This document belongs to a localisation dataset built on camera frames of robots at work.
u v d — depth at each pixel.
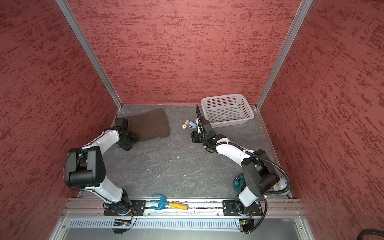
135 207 0.75
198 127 0.68
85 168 0.47
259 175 0.45
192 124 1.06
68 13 0.73
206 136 0.68
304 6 0.71
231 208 0.74
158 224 0.77
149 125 0.98
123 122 0.78
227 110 1.18
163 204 0.74
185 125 1.06
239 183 0.76
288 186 0.41
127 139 0.79
